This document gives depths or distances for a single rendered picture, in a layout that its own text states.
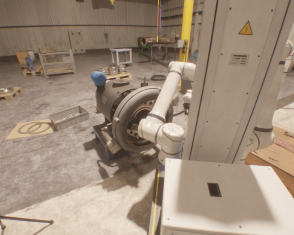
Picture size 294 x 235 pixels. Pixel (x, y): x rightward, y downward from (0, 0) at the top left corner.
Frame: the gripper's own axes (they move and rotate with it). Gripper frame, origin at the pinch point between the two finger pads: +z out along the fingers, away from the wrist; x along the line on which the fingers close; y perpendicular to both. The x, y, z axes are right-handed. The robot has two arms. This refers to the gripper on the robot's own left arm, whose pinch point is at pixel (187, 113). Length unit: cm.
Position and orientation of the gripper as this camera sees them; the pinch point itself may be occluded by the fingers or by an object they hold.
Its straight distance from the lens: 209.0
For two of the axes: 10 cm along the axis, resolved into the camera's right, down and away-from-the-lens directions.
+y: 8.2, -2.8, 5.0
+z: 0.0, 8.7, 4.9
